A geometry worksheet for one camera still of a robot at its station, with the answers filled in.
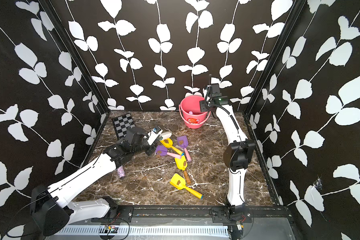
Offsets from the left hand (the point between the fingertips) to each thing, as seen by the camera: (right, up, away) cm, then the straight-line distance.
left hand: (158, 137), depth 78 cm
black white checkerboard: (-33, +8, +32) cm, 46 cm away
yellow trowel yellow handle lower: (+10, -26, +6) cm, 28 cm away
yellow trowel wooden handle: (+13, -18, +14) cm, 26 cm away
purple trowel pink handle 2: (+13, -5, +24) cm, 28 cm away
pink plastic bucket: (+20, +23, +30) cm, 43 cm away
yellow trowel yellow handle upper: (+3, -6, +23) cm, 24 cm away
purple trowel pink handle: (+19, +15, +20) cm, 31 cm away
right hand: (+26, +21, +13) cm, 36 cm away
